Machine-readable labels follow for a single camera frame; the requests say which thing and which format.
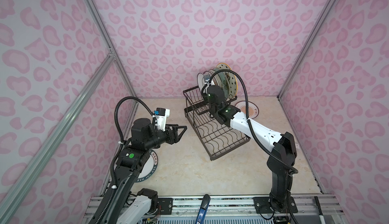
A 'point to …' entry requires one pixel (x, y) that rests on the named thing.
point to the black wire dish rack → (215, 139)
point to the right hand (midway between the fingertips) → (213, 82)
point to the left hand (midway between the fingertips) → (182, 125)
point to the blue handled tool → (205, 202)
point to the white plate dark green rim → (149, 168)
